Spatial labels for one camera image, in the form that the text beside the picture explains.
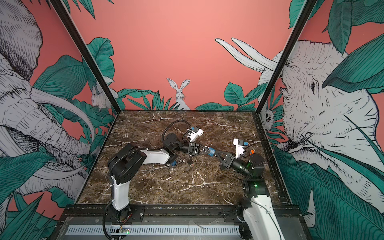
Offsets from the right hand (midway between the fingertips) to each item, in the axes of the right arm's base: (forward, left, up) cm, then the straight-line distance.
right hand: (215, 153), depth 69 cm
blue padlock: (+2, +1, -1) cm, 3 cm away
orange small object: (+14, -27, -23) cm, 38 cm away
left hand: (0, +3, 0) cm, 3 cm away
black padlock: (+7, +13, -25) cm, 29 cm away
